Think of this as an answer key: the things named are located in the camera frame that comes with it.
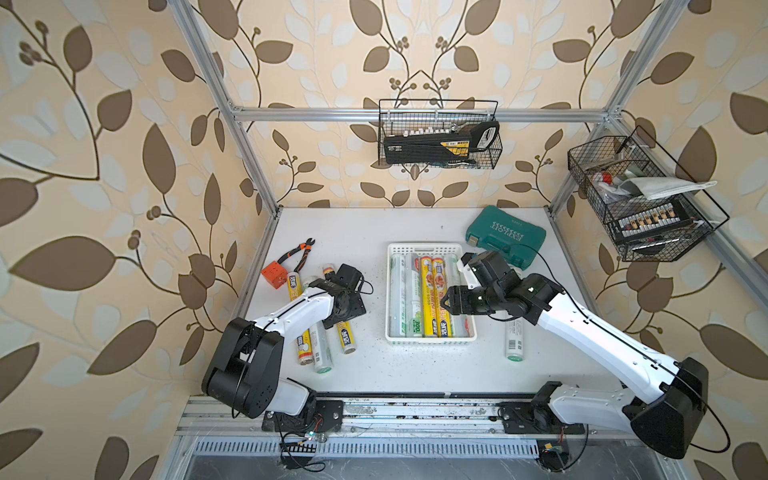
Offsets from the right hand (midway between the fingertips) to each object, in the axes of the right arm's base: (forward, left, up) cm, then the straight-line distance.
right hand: (450, 302), depth 76 cm
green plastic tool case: (+34, -25, -12) cm, 44 cm away
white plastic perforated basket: (-2, -6, -13) cm, 15 cm away
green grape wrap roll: (+9, +9, -12) cm, 17 cm away
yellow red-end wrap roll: (-5, +40, -13) cm, 43 cm away
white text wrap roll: (-6, -19, -13) cm, 24 cm away
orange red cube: (+18, +53, -11) cm, 57 cm away
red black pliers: (+33, +46, -15) cm, 58 cm away
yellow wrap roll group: (+9, +4, -13) cm, 16 cm away
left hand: (+5, +28, -12) cm, 31 cm away
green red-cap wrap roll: (+10, +13, -13) cm, 21 cm away
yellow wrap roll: (0, +29, -14) cm, 32 cm away
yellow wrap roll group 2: (+2, +1, -14) cm, 14 cm away
